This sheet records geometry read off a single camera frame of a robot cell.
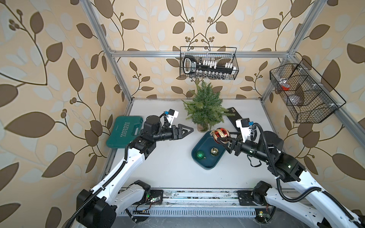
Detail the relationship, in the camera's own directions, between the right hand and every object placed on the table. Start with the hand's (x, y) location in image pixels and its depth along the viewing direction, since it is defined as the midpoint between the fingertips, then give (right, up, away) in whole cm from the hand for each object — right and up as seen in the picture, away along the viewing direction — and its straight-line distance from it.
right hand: (221, 137), depth 63 cm
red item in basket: (+42, +25, +19) cm, 53 cm away
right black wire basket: (+49, +18, +10) cm, 53 cm away
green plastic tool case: (-58, -1, +33) cm, 67 cm away
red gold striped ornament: (-1, +2, -3) cm, 4 cm away
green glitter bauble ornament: (-7, -15, +22) cm, 27 cm away
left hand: (-15, +3, +4) cm, 15 cm away
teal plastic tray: (-3, -14, +26) cm, 30 cm away
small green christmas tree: (-4, +13, +19) cm, 23 cm away
